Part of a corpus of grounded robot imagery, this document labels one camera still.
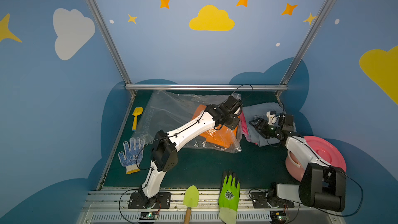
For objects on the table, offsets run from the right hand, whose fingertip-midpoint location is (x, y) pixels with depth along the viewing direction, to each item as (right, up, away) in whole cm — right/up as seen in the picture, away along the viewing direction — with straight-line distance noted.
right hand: (255, 123), depth 88 cm
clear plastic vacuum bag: (-53, +6, +13) cm, 55 cm away
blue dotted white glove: (-71, -18, 0) cm, 73 cm away
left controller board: (-56, -41, -17) cm, 72 cm away
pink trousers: (-3, -4, +9) cm, 10 cm away
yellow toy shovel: (-76, +6, +20) cm, 79 cm away
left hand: (-12, +2, -7) cm, 14 cm away
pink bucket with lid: (+27, -11, -16) cm, 34 cm away
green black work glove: (-18, -35, -13) cm, 42 cm away
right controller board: (+5, -42, -16) cm, 46 cm away
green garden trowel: (-36, -36, -13) cm, 52 cm away
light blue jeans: (+1, -7, +3) cm, 7 cm away
